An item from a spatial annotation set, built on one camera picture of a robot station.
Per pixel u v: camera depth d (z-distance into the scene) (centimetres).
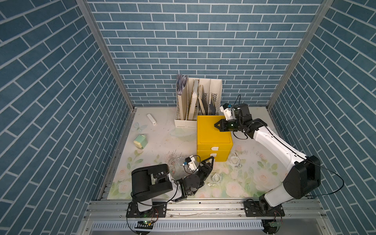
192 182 61
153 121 108
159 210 73
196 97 93
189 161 75
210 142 76
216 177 85
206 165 71
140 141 92
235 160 91
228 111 74
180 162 90
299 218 78
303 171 42
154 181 51
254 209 74
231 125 70
